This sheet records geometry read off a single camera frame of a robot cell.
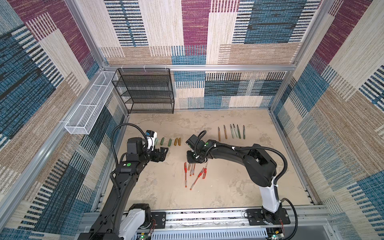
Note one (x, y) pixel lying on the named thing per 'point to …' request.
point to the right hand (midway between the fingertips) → (190, 161)
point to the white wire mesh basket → (84, 118)
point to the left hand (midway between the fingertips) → (160, 145)
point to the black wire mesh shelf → (145, 90)
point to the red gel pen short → (204, 173)
